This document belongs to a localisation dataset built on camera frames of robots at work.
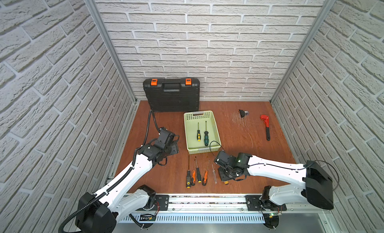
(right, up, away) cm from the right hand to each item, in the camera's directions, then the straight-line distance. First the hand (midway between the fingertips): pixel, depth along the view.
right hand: (222, 175), depth 79 cm
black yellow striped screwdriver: (-19, -3, +1) cm, 19 cm away
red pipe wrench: (+38, +30, +30) cm, 57 cm away
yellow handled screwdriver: (+1, -2, -3) cm, 4 cm away
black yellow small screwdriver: (-13, +20, +19) cm, 30 cm away
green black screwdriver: (-8, +18, +17) cm, 26 cm away
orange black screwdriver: (-16, -1, +2) cm, 16 cm away
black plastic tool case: (-35, +46, +16) cm, 60 cm away
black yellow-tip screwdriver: (-13, 0, +4) cm, 14 cm away
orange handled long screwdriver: (-9, -2, +2) cm, 10 cm away
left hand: (-27, +16, +2) cm, 31 cm away
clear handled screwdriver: (-4, -2, +3) cm, 5 cm away
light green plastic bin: (-10, +19, +20) cm, 29 cm away
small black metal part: (+21, +34, +33) cm, 52 cm away
